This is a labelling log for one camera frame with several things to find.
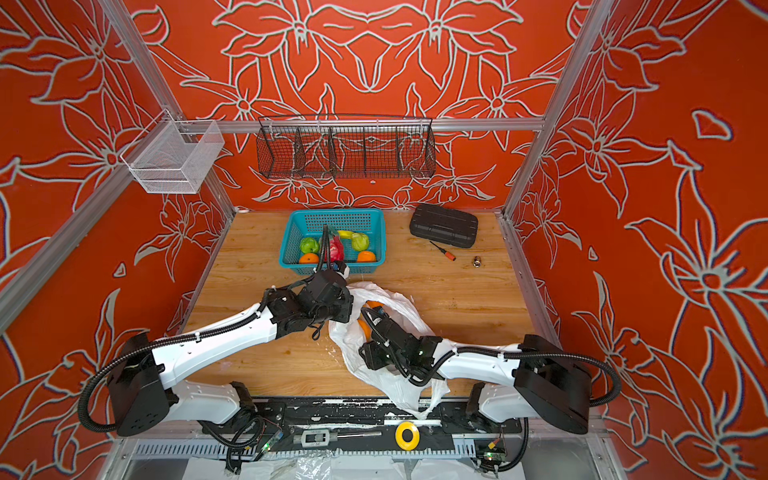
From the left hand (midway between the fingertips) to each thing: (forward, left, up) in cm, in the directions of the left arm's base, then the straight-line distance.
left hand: (353, 299), depth 79 cm
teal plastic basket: (+31, +1, -7) cm, 32 cm away
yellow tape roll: (-30, -16, -13) cm, 37 cm away
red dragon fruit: (+21, +9, -6) cm, 23 cm away
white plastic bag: (-4, -13, +2) cm, 13 cm away
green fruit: (+28, +2, -9) cm, 29 cm away
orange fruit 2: (+20, +19, -10) cm, 29 cm away
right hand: (-10, -2, -10) cm, 14 cm away
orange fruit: (0, -4, -2) cm, 4 cm away
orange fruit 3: (+22, -1, -9) cm, 24 cm away
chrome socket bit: (+24, -40, -13) cm, 49 cm away
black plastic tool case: (+36, -28, -7) cm, 46 cm away
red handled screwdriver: (+27, -31, -14) cm, 43 cm away
